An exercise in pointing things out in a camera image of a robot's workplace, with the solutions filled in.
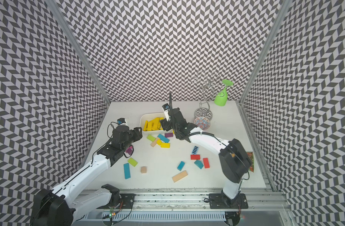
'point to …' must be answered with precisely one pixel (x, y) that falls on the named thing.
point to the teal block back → (163, 138)
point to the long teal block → (127, 171)
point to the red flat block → (195, 157)
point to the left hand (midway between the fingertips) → (138, 130)
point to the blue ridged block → (194, 150)
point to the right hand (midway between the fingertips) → (166, 119)
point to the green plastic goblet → (221, 99)
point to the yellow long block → (144, 128)
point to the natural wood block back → (153, 143)
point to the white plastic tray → (148, 116)
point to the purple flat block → (168, 134)
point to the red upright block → (206, 163)
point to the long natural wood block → (179, 176)
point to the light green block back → (151, 138)
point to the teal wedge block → (199, 164)
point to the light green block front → (132, 162)
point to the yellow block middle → (165, 145)
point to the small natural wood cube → (143, 169)
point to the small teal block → (180, 165)
